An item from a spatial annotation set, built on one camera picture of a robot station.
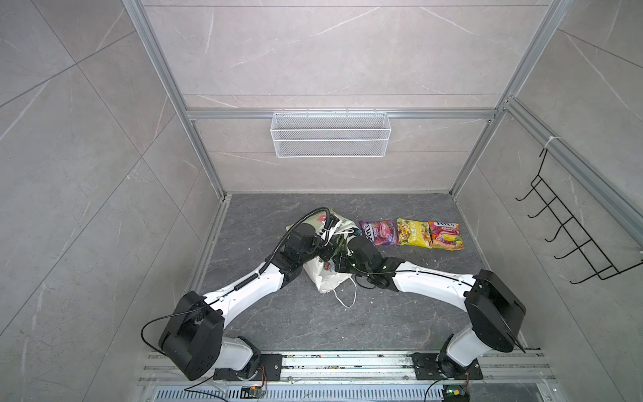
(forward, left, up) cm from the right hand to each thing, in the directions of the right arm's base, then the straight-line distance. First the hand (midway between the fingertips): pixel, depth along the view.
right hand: (331, 257), depth 85 cm
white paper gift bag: (-7, +3, +1) cm, 8 cm away
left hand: (+5, -2, +10) cm, 11 cm away
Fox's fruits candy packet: (+14, -48, -9) cm, 51 cm away
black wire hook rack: (-15, -66, +20) cm, 70 cm away
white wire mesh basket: (+47, -1, +18) cm, 51 cm away
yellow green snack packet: (+15, -35, -7) cm, 39 cm away
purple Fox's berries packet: (+17, -21, -10) cm, 29 cm away
